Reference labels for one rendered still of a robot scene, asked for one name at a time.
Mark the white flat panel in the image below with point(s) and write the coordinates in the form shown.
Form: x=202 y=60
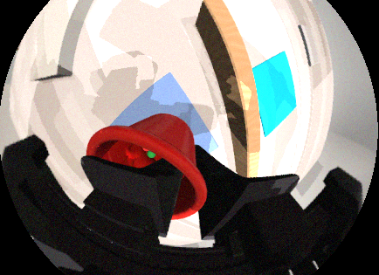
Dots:
x=310 y=45

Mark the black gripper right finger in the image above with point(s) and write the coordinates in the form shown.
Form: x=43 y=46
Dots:
x=228 y=192

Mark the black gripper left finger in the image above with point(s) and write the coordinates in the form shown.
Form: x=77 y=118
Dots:
x=155 y=186

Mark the red cup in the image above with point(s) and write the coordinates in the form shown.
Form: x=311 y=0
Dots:
x=170 y=139

